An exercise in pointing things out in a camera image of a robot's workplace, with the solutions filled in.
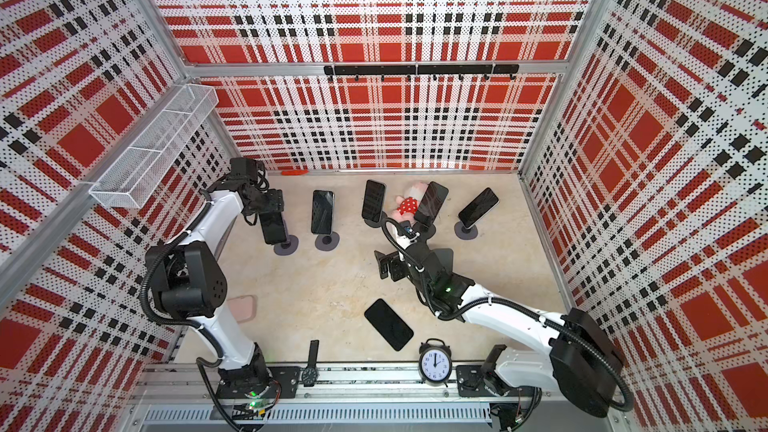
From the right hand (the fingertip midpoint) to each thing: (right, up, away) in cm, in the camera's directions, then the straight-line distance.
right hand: (392, 249), depth 79 cm
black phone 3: (+12, +12, +16) cm, 23 cm away
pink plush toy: (+5, +12, +24) cm, 28 cm away
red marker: (-43, +25, +45) cm, 67 cm away
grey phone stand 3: (+24, +2, +24) cm, 34 cm away
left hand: (-39, +11, +13) cm, 42 cm away
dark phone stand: (-7, +5, +25) cm, 26 cm away
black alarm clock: (+11, -28, -5) cm, 31 cm away
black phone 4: (-1, -23, +7) cm, 24 cm away
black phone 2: (-7, +13, +21) cm, 26 cm away
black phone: (-38, +5, +14) cm, 41 cm away
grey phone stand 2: (-23, -1, +23) cm, 32 cm away
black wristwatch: (-21, -31, -4) cm, 38 cm away
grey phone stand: (-35, -2, +20) cm, 41 cm away
